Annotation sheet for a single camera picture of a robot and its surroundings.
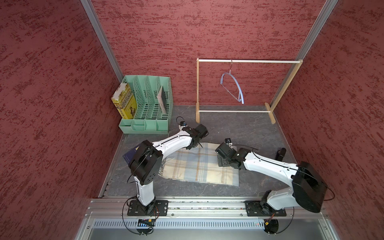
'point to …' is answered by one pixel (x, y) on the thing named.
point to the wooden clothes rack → (270, 110)
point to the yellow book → (125, 101)
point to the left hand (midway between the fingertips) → (181, 143)
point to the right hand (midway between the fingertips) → (228, 161)
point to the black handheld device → (280, 154)
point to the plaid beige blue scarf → (199, 164)
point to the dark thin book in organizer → (161, 98)
